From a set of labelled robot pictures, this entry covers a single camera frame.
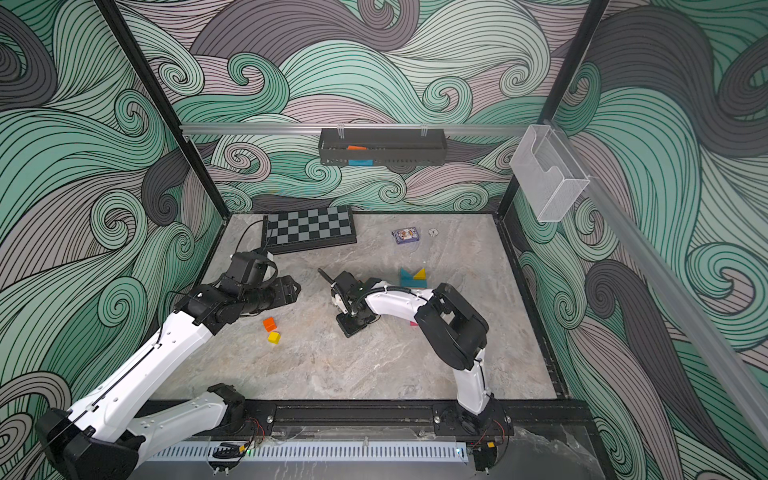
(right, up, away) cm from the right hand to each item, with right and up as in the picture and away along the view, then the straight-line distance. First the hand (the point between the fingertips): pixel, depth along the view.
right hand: (352, 327), depth 89 cm
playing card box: (+18, +28, +21) cm, 40 cm away
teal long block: (+20, +12, +9) cm, 25 cm away
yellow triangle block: (+23, +15, +11) cm, 29 cm away
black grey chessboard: (-18, +31, +21) cm, 42 cm away
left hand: (-15, +15, -14) cm, 25 cm away
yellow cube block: (-23, -2, -4) cm, 23 cm away
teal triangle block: (+18, +14, +12) cm, 25 cm away
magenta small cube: (+19, +1, +1) cm, 19 cm away
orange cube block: (-25, +1, -1) cm, 25 cm away
